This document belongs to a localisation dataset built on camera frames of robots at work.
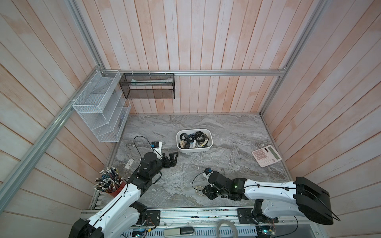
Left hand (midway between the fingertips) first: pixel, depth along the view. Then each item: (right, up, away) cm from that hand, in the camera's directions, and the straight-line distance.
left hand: (172, 155), depth 81 cm
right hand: (+18, -20, 0) cm, 27 cm away
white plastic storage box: (+23, +13, +21) cm, 34 cm away
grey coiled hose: (+28, -30, -11) cm, 43 cm away
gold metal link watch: (+20, +6, +15) cm, 26 cm away
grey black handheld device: (+5, -32, -15) cm, 36 cm away
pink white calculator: (+60, -3, +13) cm, 62 cm away
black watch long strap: (+17, +9, +19) cm, 28 cm away
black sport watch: (+6, +4, +17) cm, 19 cm away
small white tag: (-28, -7, +9) cm, 30 cm away
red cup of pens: (-28, -10, -13) cm, 33 cm away
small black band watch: (+6, +10, +20) cm, 23 cm away
